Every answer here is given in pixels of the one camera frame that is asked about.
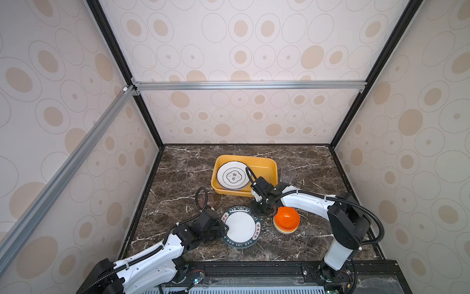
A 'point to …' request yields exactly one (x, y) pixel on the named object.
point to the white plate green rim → (245, 226)
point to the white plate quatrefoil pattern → (232, 176)
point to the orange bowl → (287, 218)
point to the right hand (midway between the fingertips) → (252, 213)
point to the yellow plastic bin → (263, 166)
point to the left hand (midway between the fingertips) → (231, 229)
